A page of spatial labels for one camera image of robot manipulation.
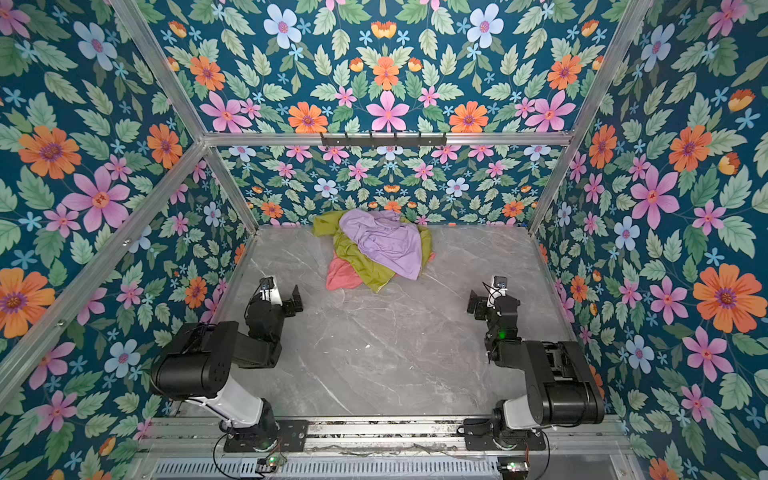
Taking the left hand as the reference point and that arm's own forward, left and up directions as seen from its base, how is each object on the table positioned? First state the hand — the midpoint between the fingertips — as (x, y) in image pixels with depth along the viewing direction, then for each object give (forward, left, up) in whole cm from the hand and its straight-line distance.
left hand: (281, 280), depth 90 cm
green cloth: (+7, -26, -7) cm, 28 cm away
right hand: (-6, -65, -4) cm, 65 cm away
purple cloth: (+16, -36, -4) cm, 40 cm away
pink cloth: (+6, -17, -8) cm, 19 cm away
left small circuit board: (-46, -3, -11) cm, 47 cm away
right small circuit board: (-50, -62, -11) cm, 80 cm away
